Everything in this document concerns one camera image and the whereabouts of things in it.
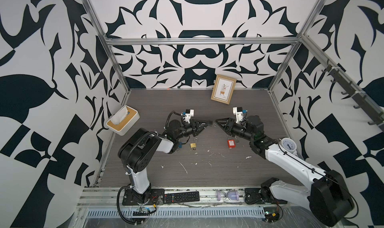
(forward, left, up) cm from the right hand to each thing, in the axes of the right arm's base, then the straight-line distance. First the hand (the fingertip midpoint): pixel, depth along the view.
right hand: (217, 122), depth 75 cm
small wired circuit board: (-35, +36, -24) cm, 55 cm away
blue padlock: (-2, +20, -22) cm, 30 cm away
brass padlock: (-2, +12, -22) cm, 25 cm away
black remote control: (-29, +18, -20) cm, 40 cm away
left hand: (+2, +3, -1) cm, 4 cm away
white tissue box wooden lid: (+11, +58, -16) cm, 61 cm away
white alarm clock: (-3, -44, -21) cm, 49 cm away
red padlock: (-2, -11, -22) cm, 24 cm away
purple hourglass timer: (-29, -7, -20) cm, 36 cm away
